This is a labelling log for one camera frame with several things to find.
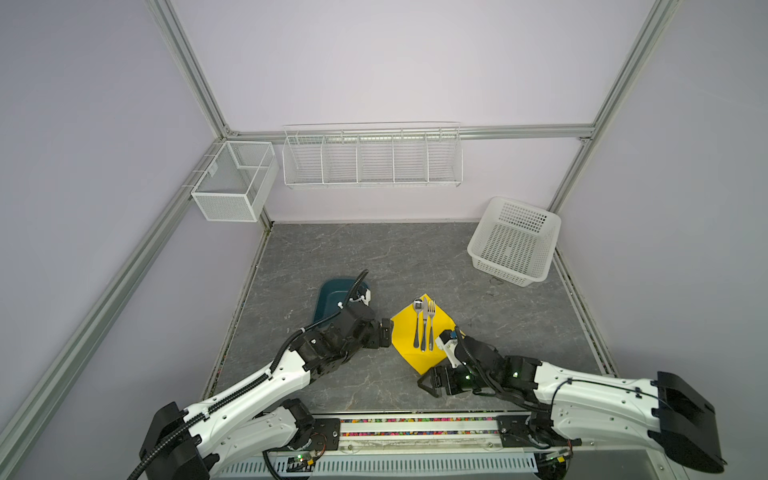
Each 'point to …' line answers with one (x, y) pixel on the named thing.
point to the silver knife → (425, 319)
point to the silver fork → (431, 309)
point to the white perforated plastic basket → (515, 241)
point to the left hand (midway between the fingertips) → (378, 327)
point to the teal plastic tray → (331, 292)
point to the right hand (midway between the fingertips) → (428, 385)
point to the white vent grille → (392, 464)
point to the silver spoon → (418, 305)
